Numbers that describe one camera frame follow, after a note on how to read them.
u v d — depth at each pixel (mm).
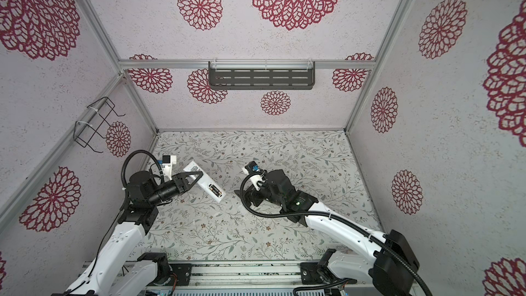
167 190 651
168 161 689
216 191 742
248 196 636
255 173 626
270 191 588
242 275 750
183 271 750
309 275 718
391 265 392
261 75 934
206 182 732
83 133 730
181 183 668
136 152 597
